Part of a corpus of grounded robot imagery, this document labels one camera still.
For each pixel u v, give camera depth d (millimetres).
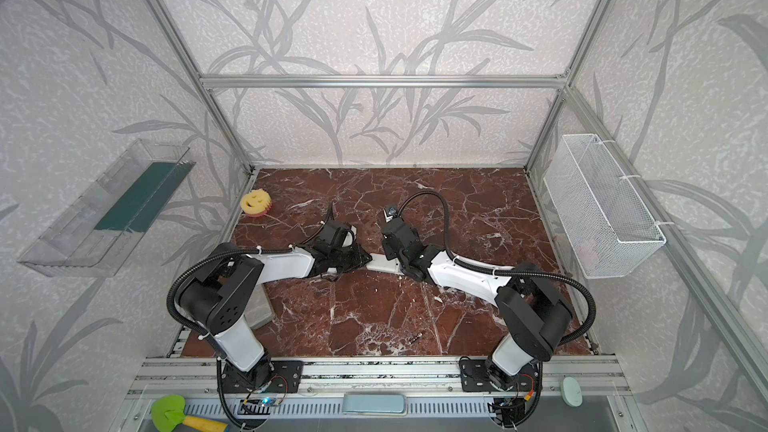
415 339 799
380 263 935
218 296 477
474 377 732
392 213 741
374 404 662
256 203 1054
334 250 773
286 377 728
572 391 707
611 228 606
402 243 652
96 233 638
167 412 679
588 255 730
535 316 438
